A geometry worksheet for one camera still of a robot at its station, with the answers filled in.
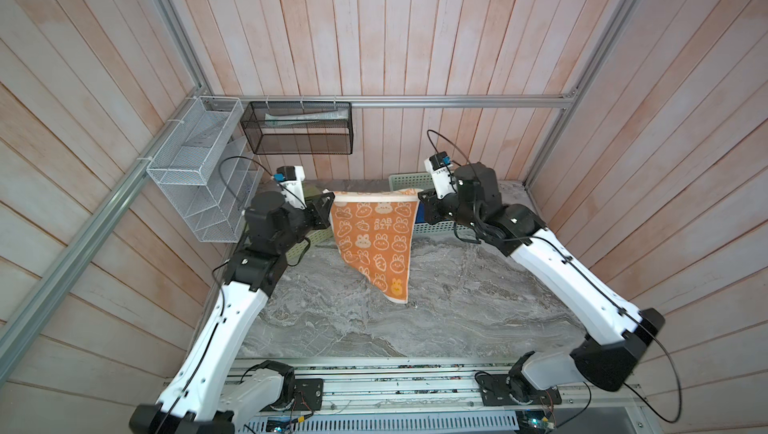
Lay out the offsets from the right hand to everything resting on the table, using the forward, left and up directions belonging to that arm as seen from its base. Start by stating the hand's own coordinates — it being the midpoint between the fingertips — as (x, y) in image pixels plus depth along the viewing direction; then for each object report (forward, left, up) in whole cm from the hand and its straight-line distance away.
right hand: (421, 193), depth 71 cm
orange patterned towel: (+2, +12, -19) cm, 23 cm away
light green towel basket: (+31, +38, -31) cm, 58 cm away
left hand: (-4, +20, +2) cm, 21 cm away
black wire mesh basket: (+28, +36, -1) cm, 46 cm away
